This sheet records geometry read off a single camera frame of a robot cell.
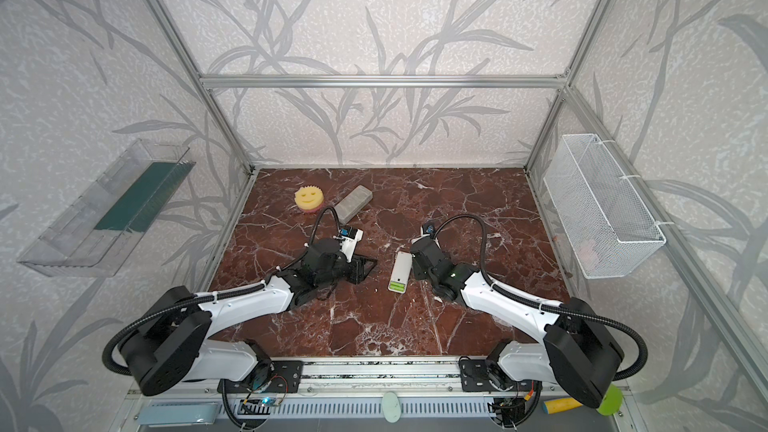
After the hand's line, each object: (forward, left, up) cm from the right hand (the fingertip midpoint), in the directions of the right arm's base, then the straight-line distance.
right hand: (423, 247), depth 87 cm
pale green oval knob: (-38, +9, -7) cm, 39 cm away
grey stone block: (+24, +24, -8) cm, 34 cm away
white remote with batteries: (-3, +7, -9) cm, 12 cm away
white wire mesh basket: (-10, -36, +25) cm, 45 cm away
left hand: (-3, +13, +1) cm, 13 cm away
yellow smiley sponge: (+24, +40, -7) cm, 47 cm away
